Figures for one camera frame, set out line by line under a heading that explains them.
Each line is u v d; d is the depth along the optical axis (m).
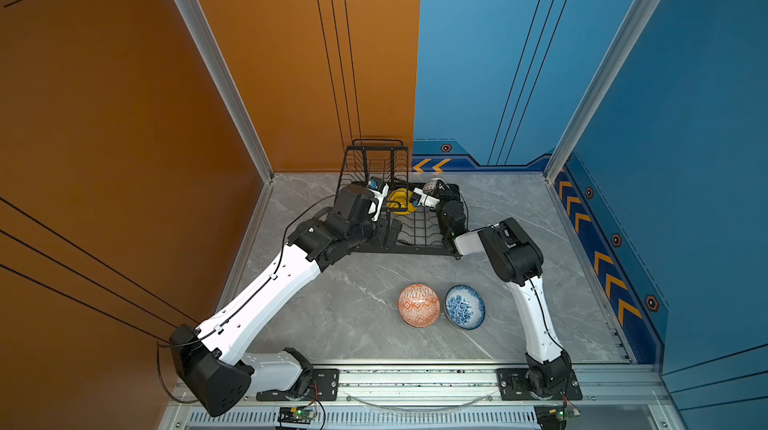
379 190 0.63
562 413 0.70
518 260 0.62
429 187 1.00
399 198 0.94
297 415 0.71
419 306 0.85
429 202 0.94
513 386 0.72
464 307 0.83
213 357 0.38
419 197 0.94
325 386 0.74
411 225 1.03
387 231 0.64
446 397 0.73
